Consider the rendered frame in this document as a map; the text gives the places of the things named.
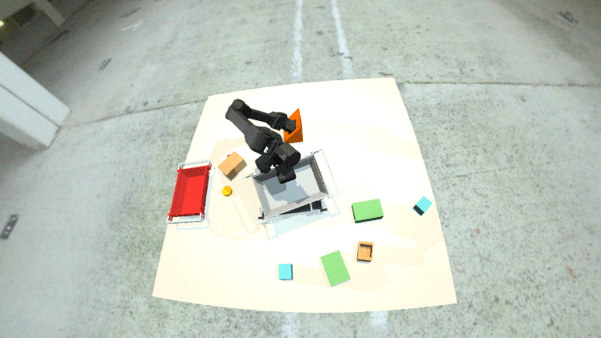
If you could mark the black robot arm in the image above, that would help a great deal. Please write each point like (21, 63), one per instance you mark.
(258, 138)

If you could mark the blue block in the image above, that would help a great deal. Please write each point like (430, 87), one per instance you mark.
(285, 271)
(422, 205)

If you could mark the light green rectangular block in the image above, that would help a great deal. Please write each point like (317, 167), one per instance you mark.
(335, 268)
(367, 210)

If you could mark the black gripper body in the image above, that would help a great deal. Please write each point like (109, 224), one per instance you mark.
(285, 174)

